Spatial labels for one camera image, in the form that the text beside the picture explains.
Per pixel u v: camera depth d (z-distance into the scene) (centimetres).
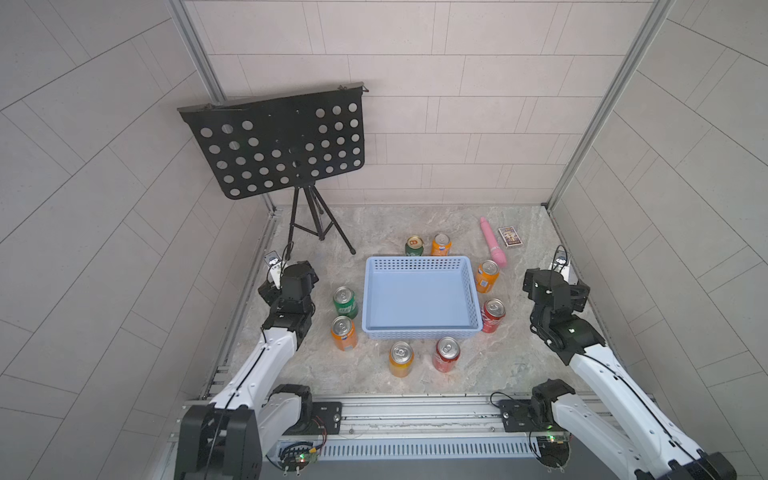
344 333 75
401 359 71
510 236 105
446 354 72
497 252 100
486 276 87
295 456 68
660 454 39
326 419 70
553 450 68
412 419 73
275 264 66
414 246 94
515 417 71
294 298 61
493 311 79
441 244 94
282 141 71
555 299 56
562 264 62
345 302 80
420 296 91
